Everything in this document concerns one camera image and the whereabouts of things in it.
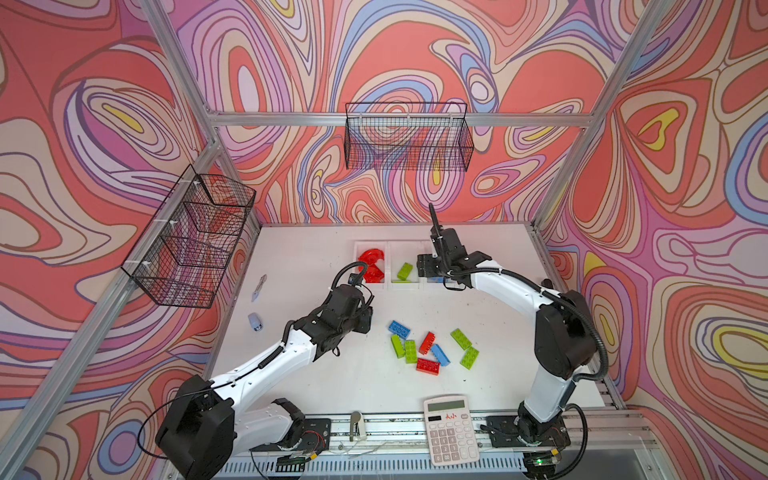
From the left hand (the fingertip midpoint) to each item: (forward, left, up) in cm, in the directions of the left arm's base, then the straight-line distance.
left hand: (371, 308), depth 84 cm
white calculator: (-29, -20, -10) cm, 36 cm away
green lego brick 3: (-10, -28, -11) cm, 32 cm away
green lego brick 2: (-5, -27, -10) cm, 29 cm away
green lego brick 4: (-9, -11, -10) cm, 18 cm away
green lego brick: (+20, -11, -10) cm, 25 cm away
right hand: (+14, -19, 0) cm, 24 cm away
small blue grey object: (0, +36, -8) cm, 37 cm away
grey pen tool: (+12, +40, -10) cm, 43 cm away
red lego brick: (+17, 0, -8) cm, 19 cm away
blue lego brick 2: (-10, -20, -9) cm, 24 cm away
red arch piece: (+24, +2, -7) cm, 26 cm away
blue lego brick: (-1, -8, -10) cm, 13 cm away
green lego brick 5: (-7, -8, -10) cm, 14 cm away
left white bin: (+27, +5, -5) cm, 28 cm away
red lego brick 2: (-7, -16, -9) cm, 20 cm away
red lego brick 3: (-13, -16, -11) cm, 23 cm away
